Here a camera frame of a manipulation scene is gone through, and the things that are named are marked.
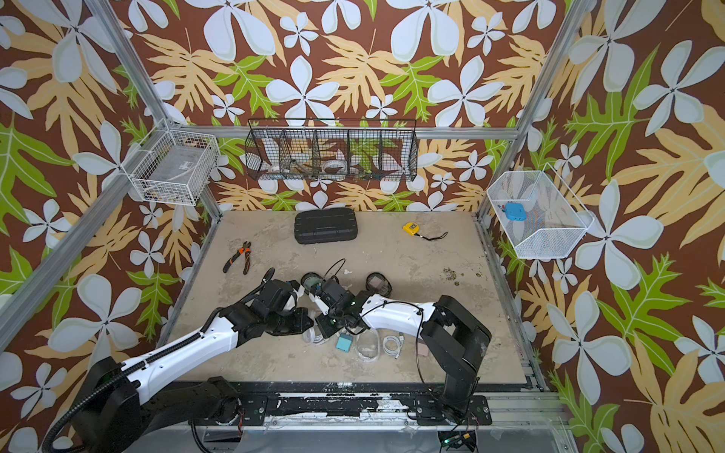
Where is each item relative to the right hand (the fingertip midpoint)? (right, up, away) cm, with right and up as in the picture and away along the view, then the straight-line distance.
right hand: (318, 324), depth 85 cm
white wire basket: (-44, +48, +1) cm, 65 cm away
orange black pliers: (-32, +23, +23) cm, 45 cm away
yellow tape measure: (+35, +31, +30) cm, 55 cm away
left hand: (0, +2, -3) cm, 4 cm away
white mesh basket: (+67, +32, -8) cm, 75 cm away
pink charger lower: (+32, -8, 0) cm, 33 cm away
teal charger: (+8, -5, -1) cm, 9 cm away
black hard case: (-1, +31, +23) cm, 39 cm away
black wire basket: (+3, +58, +12) cm, 59 cm away
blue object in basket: (+61, +35, +1) cm, 70 cm away
